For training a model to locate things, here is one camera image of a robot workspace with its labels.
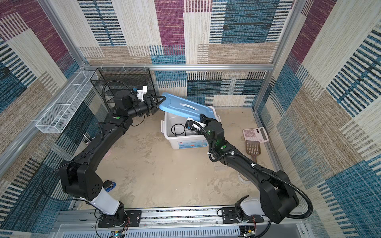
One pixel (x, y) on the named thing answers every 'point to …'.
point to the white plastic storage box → (177, 137)
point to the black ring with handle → (178, 129)
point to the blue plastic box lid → (186, 107)
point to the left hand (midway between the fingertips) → (165, 98)
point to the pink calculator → (257, 134)
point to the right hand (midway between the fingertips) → (204, 114)
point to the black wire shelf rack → (107, 81)
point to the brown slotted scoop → (253, 148)
